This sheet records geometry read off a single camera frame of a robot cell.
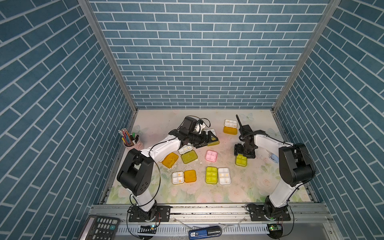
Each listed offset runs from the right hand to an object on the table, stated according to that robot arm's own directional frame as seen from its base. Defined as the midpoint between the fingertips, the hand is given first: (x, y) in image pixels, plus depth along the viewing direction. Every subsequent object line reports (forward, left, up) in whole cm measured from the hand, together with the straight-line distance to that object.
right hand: (241, 155), depth 94 cm
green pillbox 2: (-2, +34, -1) cm, 34 cm away
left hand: (-2, +17, +16) cm, 24 cm away
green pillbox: (-3, 0, -1) cm, 3 cm away
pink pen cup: (-3, +64, +9) cm, 64 cm away
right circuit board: (-38, -13, -3) cm, 40 cm away
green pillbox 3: (-14, +18, 0) cm, 23 cm away
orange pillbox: (+23, +5, 0) cm, 23 cm away
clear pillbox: (-13, +11, -1) cm, 17 cm away
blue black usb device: (-42, +20, +4) cm, 46 cm away
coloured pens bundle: (-2, +69, +11) cm, 70 cm away
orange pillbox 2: (-6, +45, -1) cm, 45 cm away
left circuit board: (-42, +49, -4) cm, 65 cm away
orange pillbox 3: (-16, +33, -1) cm, 37 cm away
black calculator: (-44, +69, +2) cm, 82 cm away
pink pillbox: (-2, +19, +1) cm, 19 cm away
